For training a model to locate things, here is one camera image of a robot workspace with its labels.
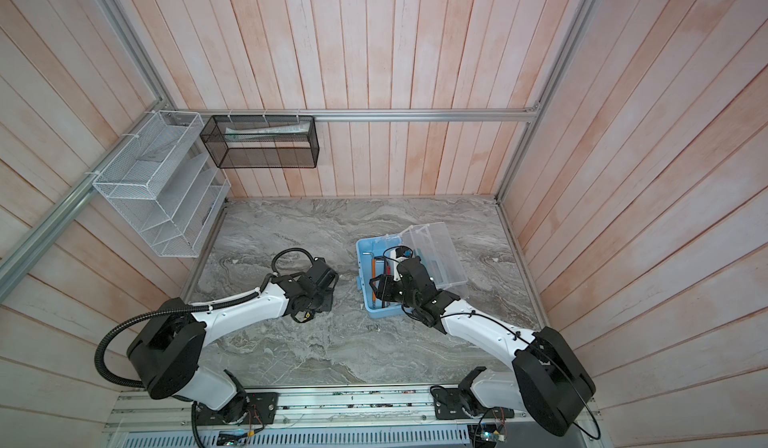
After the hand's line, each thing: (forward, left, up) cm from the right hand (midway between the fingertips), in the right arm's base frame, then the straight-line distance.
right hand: (374, 282), depth 84 cm
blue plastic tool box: (+15, -17, 0) cm, 23 cm away
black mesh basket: (+48, +42, +14) cm, 65 cm away
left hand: (-3, +15, -8) cm, 18 cm away
